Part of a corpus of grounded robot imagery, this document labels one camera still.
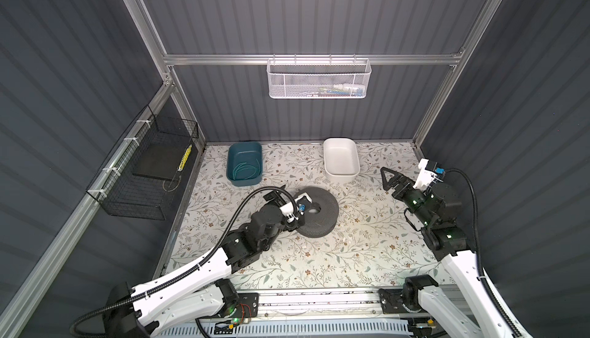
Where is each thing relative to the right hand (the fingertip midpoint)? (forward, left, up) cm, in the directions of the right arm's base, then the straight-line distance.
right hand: (392, 174), depth 71 cm
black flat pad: (+5, +75, +2) cm, 76 cm away
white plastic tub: (+31, +9, -30) cm, 44 cm away
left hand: (-4, +33, -5) cm, 33 cm away
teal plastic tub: (+35, +62, -26) cm, 75 cm away
